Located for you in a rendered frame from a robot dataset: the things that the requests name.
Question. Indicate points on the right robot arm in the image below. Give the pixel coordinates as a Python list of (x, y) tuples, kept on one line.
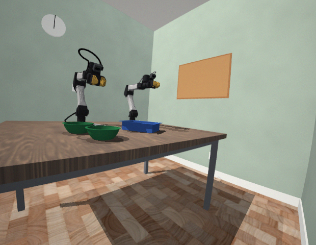
[(82, 109)]

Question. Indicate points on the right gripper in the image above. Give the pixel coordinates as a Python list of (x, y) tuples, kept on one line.
[(96, 80)]

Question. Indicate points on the green bowl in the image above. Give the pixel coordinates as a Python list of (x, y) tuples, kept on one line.
[(102, 132), (76, 127)]

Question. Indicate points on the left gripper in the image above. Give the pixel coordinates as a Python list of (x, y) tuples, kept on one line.
[(153, 84)]

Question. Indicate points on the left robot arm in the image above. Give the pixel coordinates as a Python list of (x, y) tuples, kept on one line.
[(129, 94)]

